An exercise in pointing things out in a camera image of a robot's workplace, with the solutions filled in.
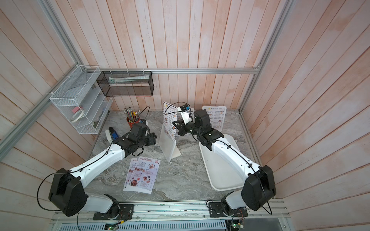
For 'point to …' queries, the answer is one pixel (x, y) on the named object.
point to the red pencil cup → (131, 122)
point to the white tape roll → (76, 116)
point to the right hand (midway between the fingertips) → (173, 122)
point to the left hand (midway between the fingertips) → (152, 138)
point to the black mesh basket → (126, 83)
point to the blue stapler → (113, 134)
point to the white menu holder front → (203, 107)
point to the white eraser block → (108, 135)
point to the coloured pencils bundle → (132, 115)
